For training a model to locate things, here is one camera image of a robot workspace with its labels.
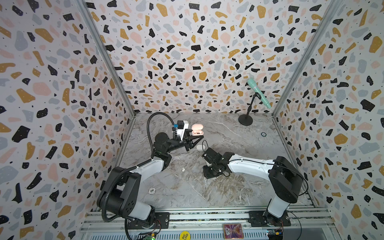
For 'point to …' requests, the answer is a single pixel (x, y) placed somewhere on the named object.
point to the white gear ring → (152, 190)
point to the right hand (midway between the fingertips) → (204, 172)
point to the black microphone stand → (245, 119)
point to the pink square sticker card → (234, 231)
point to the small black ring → (263, 134)
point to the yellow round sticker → (185, 235)
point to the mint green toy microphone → (252, 82)
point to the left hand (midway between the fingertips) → (203, 133)
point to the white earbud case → (199, 147)
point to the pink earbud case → (197, 130)
